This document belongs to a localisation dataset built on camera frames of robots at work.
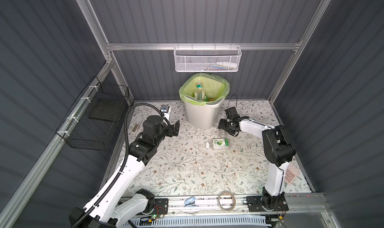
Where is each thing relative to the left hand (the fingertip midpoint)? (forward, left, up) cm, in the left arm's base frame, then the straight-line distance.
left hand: (169, 118), depth 73 cm
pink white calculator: (-21, -66, -27) cm, 74 cm away
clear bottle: (+5, -31, -24) cm, 39 cm away
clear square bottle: (+26, -17, -8) cm, 32 cm away
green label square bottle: (-2, -28, -24) cm, 38 cm away
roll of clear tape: (-32, -28, -30) cm, 52 cm away
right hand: (+11, -33, -25) cm, 43 cm away
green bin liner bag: (+29, -28, -6) cm, 41 cm away
